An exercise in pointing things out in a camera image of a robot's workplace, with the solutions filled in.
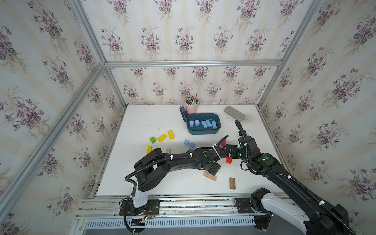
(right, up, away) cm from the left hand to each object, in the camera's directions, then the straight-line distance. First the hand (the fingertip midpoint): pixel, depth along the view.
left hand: (215, 167), depth 84 cm
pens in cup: (-13, +43, +26) cm, 52 cm away
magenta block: (+8, +12, +11) cm, 18 cm away
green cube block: (-40, +14, +14) cm, 45 cm away
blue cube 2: (-14, +11, +11) cm, 21 cm away
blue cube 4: (-10, +26, +21) cm, 34 cm away
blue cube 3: (-14, +25, +20) cm, 35 cm away
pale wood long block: (-29, +8, +9) cm, 31 cm away
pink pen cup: (-14, +36, +27) cm, 47 cm away
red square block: (+9, +3, +4) cm, 10 cm away
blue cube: (-17, +13, +14) cm, 26 cm away
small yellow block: (-41, +9, +9) cm, 43 cm away
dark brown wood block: (+9, -7, -3) cm, 12 cm away
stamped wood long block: (-4, -4, -2) cm, 6 cm away
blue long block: (+3, +23, +22) cm, 32 cm away
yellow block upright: (-28, +16, +16) cm, 36 cm away
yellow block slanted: (-35, +15, +15) cm, 40 cm away
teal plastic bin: (-8, +21, +20) cm, 30 cm away
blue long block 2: (-4, +25, +23) cm, 34 cm away
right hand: (+10, +12, -3) cm, 16 cm away
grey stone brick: (+20, +32, +27) cm, 47 cm away
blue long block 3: (-1, +25, +23) cm, 34 cm away
